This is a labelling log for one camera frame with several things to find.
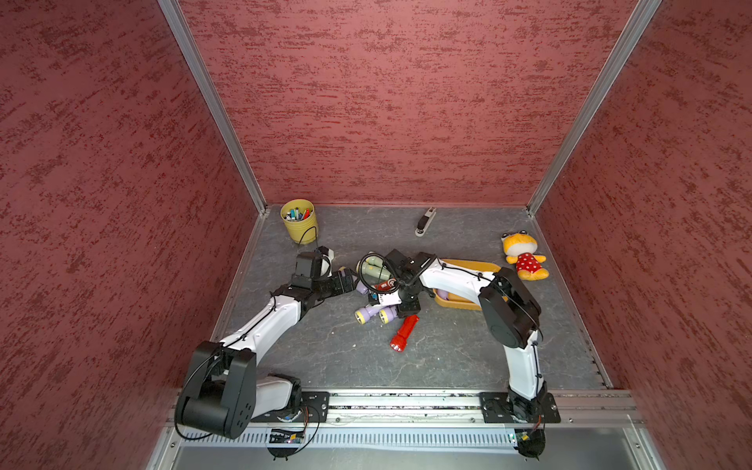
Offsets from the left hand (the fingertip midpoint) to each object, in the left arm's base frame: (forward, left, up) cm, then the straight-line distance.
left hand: (348, 285), depth 87 cm
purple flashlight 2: (-7, -12, -5) cm, 15 cm away
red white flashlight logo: (+4, -12, -6) cm, 14 cm away
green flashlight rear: (+10, -7, -5) cm, 14 cm away
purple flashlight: (-7, -4, -6) cm, 10 cm away
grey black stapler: (+31, -26, -5) cm, 41 cm away
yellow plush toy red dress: (+17, -59, -3) cm, 62 cm away
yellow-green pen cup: (+28, +20, +1) cm, 34 cm away
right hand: (-3, -17, -8) cm, 19 cm away
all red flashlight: (-15, -16, -6) cm, 22 cm away
